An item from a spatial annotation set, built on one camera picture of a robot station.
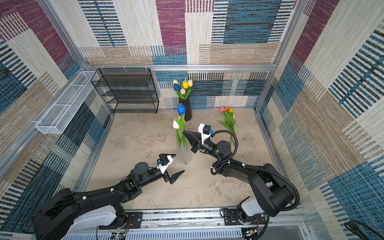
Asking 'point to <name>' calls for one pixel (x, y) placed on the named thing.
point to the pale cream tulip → (182, 91)
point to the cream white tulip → (175, 81)
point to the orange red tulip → (227, 110)
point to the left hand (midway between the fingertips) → (179, 160)
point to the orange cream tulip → (190, 83)
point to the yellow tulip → (185, 84)
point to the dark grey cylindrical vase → (188, 114)
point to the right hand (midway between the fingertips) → (183, 133)
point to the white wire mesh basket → (61, 112)
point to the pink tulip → (222, 109)
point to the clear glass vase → (185, 156)
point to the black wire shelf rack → (127, 90)
